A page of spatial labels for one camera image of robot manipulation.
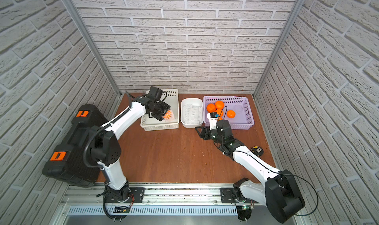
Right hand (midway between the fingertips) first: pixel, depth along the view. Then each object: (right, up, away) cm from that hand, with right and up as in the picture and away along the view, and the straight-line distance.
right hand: (200, 127), depth 81 cm
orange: (-19, +6, +3) cm, 20 cm away
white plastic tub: (-3, +16, +29) cm, 33 cm away
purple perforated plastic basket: (+32, +3, +23) cm, 40 cm away
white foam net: (-5, +7, +18) cm, 20 cm away
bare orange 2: (+9, +11, +22) cm, 26 cm away
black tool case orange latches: (-56, -11, -22) cm, 62 cm away
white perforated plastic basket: (-37, 0, +19) cm, 41 cm away
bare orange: (+15, +14, +26) cm, 33 cm away
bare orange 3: (+23, +7, +22) cm, 32 cm away
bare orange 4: (+14, +9, +22) cm, 28 cm away
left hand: (-16, +11, +7) cm, 21 cm away
